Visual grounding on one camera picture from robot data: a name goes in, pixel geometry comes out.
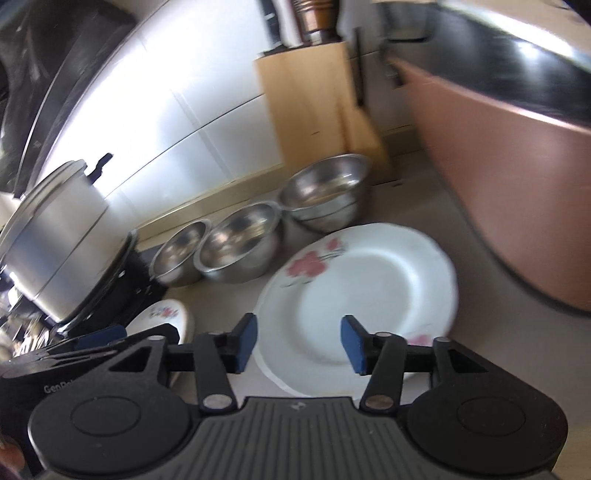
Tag large steel bowl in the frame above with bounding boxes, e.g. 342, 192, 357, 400
193, 201, 283, 284

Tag medium steel bowl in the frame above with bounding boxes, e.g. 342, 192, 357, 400
277, 154, 372, 234

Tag pink black rice cooker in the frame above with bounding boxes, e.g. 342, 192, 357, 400
375, 1, 590, 312

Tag ribbed wooden knife handle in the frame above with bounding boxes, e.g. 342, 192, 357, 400
293, 0, 342, 45

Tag black gas stove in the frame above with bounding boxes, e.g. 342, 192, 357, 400
1, 230, 166, 361

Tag small white floral plate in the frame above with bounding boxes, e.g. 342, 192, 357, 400
126, 299, 195, 352

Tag small steel bowl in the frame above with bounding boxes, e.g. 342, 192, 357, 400
149, 219, 211, 288

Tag aluminium cooking pot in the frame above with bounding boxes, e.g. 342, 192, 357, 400
0, 154, 133, 324

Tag wooden knife block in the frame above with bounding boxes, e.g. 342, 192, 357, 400
254, 42, 398, 184

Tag white plate pink flowers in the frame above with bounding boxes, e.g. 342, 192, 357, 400
253, 223, 458, 400

